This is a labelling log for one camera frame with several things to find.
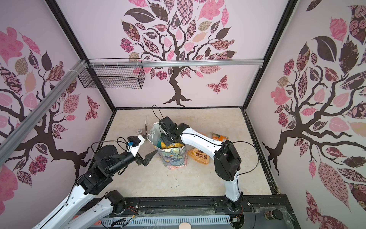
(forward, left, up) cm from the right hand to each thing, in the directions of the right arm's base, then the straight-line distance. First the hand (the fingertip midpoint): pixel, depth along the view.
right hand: (168, 135), depth 86 cm
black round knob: (-41, -52, -5) cm, 66 cm away
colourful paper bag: (-15, -5, +4) cm, 17 cm away
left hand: (-14, +5, +14) cm, 20 cm away
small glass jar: (+9, +22, -8) cm, 25 cm away
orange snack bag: (-8, -19, -12) cm, 24 cm away
